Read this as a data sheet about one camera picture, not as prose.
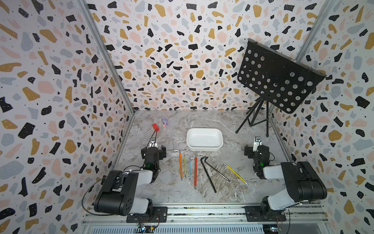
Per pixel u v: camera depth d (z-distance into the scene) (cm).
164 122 110
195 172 88
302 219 73
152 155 69
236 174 88
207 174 87
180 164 92
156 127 110
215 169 90
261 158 72
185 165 91
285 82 73
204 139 102
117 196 44
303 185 45
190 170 90
